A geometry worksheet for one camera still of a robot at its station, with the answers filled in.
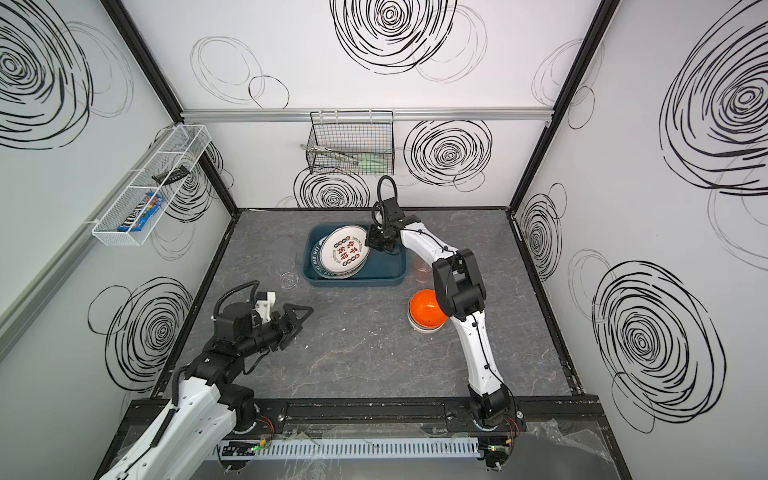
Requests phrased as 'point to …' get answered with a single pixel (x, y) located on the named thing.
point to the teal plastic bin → (383, 269)
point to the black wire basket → (367, 135)
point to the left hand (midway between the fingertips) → (310, 318)
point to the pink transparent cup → (422, 271)
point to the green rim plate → (322, 270)
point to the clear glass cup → (289, 280)
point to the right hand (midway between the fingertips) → (360, 242)
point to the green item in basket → (374, 162)
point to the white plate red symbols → (344, 248)
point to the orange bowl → (426, 310)
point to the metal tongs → (347, 157)
